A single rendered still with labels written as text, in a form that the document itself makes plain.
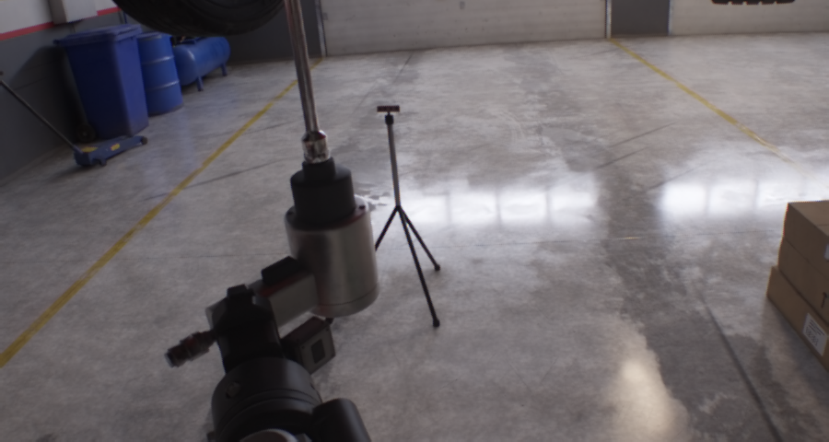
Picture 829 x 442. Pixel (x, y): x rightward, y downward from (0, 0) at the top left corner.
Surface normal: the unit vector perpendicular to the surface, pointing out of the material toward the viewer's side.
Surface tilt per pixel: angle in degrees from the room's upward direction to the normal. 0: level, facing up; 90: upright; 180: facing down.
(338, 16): 90
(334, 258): 92
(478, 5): 90
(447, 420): 0
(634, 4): 90
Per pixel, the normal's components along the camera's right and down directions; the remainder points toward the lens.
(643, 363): -0.08, -0.91
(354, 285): 0.55, 0.33
